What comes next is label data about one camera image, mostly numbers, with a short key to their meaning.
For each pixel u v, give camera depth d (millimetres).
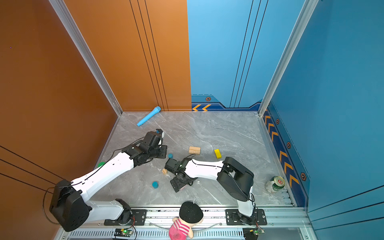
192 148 987
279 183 740
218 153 961
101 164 968
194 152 966
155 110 1192
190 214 667
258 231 694
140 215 742
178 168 628
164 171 867
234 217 724
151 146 632
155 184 842
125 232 706
